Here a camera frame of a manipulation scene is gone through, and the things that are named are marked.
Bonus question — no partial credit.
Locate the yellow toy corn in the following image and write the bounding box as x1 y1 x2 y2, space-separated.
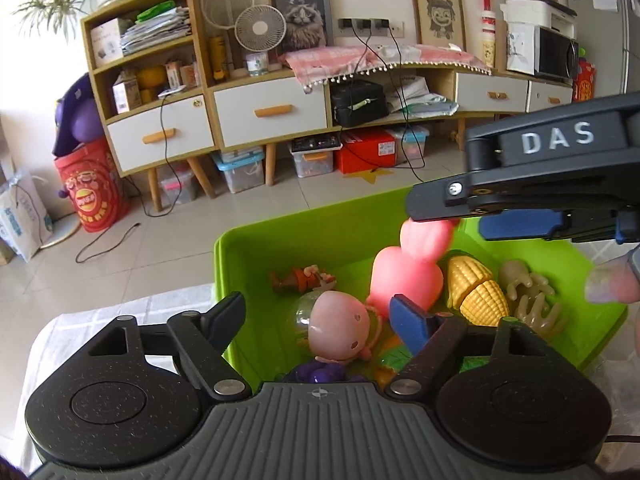
447 255 509 327

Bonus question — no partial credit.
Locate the pink bald doll figure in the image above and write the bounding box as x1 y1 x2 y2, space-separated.
307 290 384 365

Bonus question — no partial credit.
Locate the person's right hand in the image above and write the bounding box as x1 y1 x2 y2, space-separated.
585 246 639 361

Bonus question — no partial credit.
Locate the small red figurine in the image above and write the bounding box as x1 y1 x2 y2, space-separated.
269 264 336 295

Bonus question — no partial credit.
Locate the green plastic storage bin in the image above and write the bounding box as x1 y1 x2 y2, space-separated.
214 188 628 389

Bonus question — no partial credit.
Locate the microwave oven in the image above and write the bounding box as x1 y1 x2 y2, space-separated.
506 22 578 81

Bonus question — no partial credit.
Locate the grey checkered cloth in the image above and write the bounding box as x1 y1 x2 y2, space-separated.
25 312 613 479

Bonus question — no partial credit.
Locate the white printer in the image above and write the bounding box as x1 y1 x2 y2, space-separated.
500 0 577 39

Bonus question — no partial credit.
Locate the red snack bucket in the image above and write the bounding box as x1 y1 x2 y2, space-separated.
54 138 129 233

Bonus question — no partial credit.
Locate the clear box blue lid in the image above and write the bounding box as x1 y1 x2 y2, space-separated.
212 148 265 194

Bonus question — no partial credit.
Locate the red cardboard box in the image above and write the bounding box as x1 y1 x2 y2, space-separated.
336 128 396 174

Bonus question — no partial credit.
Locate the white paper shopping bag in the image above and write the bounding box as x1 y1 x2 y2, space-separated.
0 170 53 261

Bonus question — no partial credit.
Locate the framed cartoon girl picture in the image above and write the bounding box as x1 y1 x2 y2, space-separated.
412 0 466 51

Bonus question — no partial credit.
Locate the clear box black lid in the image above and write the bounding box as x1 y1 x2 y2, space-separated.
288 133 342 179

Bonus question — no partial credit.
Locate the black bag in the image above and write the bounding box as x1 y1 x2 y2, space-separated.
330 79 390 128

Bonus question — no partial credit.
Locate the wooden tv cabinet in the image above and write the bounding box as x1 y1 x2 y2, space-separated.
208 64 573 185

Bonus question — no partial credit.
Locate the purple plush toy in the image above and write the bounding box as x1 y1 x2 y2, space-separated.
52 73 104 157

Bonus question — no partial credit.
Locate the wooden shelf cabinet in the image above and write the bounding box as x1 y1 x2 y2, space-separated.
80 0 220 209

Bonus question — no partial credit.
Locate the pink tasselled cloth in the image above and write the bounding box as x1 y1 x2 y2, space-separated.
279 44 492 89

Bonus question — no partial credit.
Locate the framed cat picture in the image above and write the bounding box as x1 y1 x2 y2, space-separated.
270 0 333 54

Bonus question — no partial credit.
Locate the white desk fan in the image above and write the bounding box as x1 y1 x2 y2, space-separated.
234 4 286 75

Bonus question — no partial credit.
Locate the white rear fan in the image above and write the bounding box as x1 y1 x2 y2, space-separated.
201 0 255 29

